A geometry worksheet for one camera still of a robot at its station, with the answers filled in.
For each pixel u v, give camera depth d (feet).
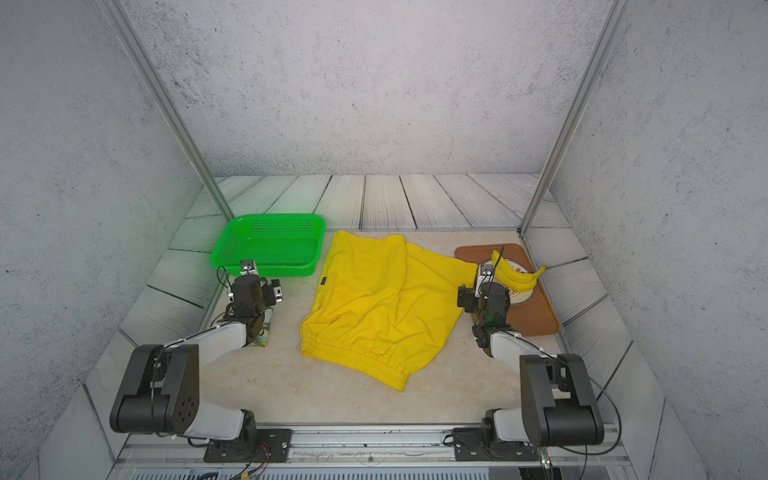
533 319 3.23
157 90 2.70
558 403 1.41
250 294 2.33
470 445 2.38
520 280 3.24
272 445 2.38
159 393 1.42
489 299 2.24
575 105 2.84
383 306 3.15
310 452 2.38
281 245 3.80
